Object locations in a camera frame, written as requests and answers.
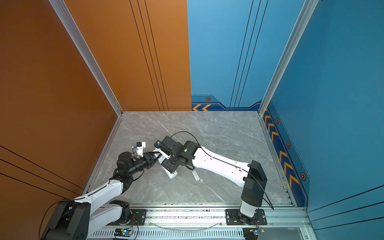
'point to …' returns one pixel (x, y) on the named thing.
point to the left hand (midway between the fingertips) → (162, 152)
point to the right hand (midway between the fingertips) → (168, 160)
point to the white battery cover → (195, 175)
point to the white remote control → (162, 158)
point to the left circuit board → (123, 232)
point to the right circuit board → (252, 233)
